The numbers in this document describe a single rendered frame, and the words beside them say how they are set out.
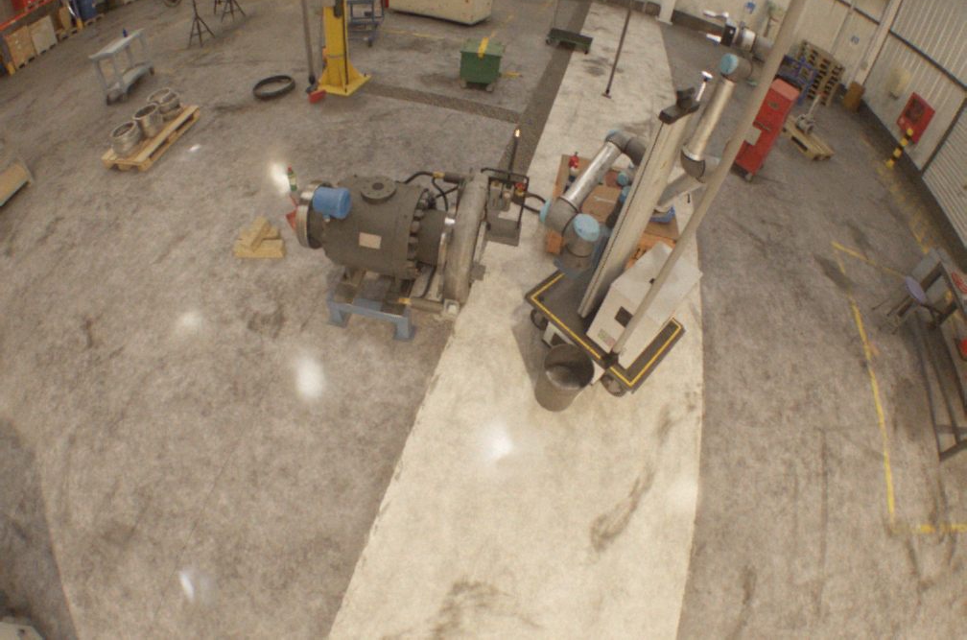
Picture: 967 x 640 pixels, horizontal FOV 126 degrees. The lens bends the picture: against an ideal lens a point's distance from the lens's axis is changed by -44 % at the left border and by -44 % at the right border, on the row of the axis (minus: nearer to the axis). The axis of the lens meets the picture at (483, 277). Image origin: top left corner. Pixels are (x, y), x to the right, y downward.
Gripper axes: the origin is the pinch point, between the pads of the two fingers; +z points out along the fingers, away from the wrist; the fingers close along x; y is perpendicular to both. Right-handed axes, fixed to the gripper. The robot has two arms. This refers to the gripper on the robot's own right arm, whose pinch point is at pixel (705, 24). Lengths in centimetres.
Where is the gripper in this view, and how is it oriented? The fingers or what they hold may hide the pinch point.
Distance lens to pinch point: 208.8
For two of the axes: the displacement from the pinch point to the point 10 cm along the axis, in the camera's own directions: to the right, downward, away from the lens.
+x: 2.1, 2.1, 9.5
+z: -8.7, -4.0, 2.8
